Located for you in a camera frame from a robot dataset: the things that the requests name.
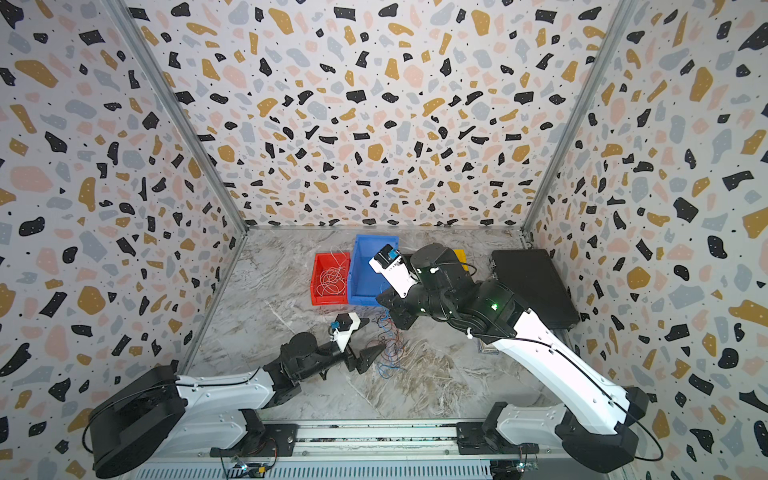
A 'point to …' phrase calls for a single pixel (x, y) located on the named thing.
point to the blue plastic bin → (364, 283)
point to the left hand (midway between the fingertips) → (378, 333)
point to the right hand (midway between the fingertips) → (379, 299)
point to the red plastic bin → (321, 262)
